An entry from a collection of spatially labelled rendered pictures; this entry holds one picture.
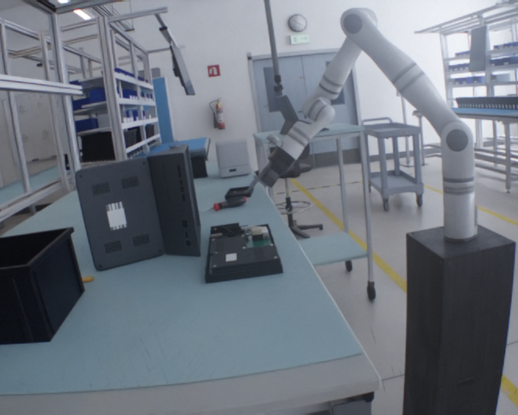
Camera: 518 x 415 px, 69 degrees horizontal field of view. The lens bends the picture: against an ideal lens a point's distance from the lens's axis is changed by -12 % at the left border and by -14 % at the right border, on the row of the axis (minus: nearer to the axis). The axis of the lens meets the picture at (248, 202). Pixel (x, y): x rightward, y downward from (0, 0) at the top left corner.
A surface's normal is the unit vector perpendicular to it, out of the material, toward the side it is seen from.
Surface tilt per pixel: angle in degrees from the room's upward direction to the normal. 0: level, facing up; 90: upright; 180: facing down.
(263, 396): 0
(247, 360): 0
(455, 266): 90
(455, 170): 89
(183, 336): 0
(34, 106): 90
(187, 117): 90
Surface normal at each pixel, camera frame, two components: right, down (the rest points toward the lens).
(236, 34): 0.07, 0.22
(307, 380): -0.13, -0.97
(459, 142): -0.37, 0.32
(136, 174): 0.43, 0.15
